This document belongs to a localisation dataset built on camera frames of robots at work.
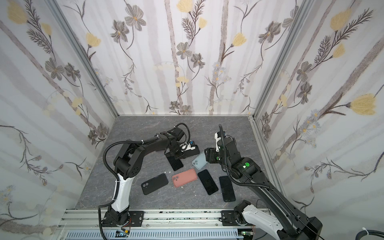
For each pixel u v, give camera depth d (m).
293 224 0.39
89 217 0.75
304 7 0.69
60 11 0.70
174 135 0.79
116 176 0.56
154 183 0.86
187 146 0.87
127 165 0.55
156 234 0.70
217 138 0.66
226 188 0.85
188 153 0.88
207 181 0.89
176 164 0.92
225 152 0.52
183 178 0.89
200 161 0.96
